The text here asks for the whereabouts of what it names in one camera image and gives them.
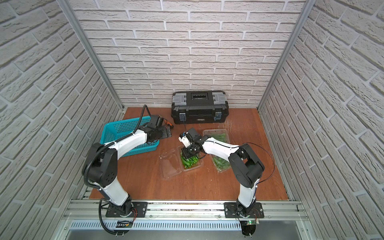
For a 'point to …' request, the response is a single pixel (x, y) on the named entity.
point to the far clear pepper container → (221, 134)
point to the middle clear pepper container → (221, 165)
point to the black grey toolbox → (199, 107)
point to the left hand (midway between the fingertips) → (168, 131)
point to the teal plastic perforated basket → (111, 130)
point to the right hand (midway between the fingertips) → (185, 154)
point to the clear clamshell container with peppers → (172, 163)
